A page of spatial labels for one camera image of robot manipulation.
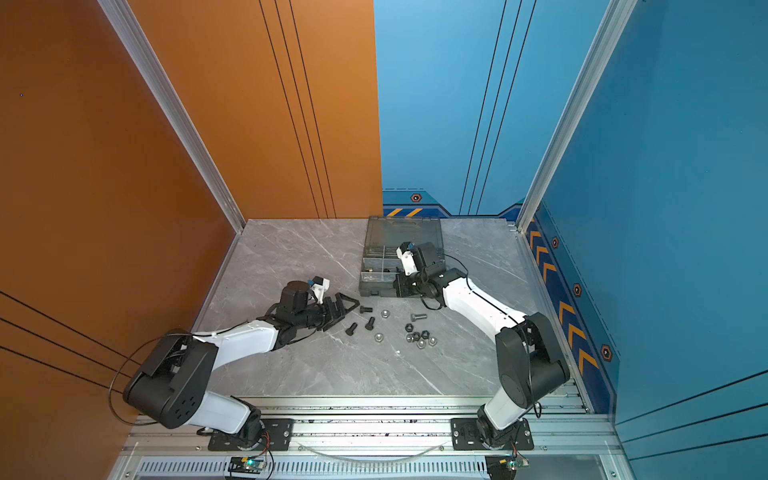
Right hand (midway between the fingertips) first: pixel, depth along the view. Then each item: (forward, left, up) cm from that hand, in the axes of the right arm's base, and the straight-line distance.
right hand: (393, 283), depth 88 cm
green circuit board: (-43, +35, -13) cm, 57 cm away
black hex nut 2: (-11, -9, -12) cm, 19 cm away
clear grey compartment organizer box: (+15, +4, -7) cm, 17 cm away
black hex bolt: (-8, +7, -11) cm, 15 cm away
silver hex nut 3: (-13, -11, -13) cm, 21 cm away
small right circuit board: (-43, -26, -15) cm, 53 cm away
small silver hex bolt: (-5, -8, -12) cm, 15 cm away
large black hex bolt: (-3, +9, -11) cm, 14 cm away
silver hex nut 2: (-13, -8, -13) cm, 20 cm away
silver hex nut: (-4, +3, -11) cm, 12 cm away
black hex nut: (-8, -5, -12) cm, 15 cm away
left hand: (-6, +12, -4) cm, 14 cm away
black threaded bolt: (-9, +14, -12) cm, 20 cm away
